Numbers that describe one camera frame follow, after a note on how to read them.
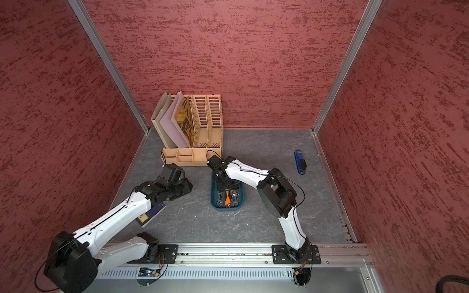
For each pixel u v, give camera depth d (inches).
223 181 30.5
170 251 29.4
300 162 40.4
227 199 35.2
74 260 15.2
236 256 29.8
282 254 29.0
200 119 45.7
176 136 37.4
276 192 21.2
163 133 35.4
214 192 35.5
